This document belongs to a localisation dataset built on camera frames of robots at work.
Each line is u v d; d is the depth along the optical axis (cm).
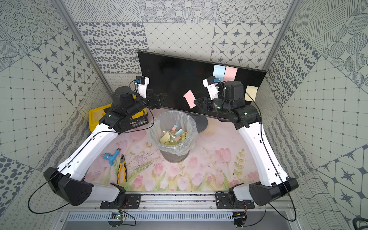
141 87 59
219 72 64
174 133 86
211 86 55
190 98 64
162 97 66
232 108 48
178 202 75
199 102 62
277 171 39
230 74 64
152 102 61
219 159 89
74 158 42
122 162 86
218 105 53
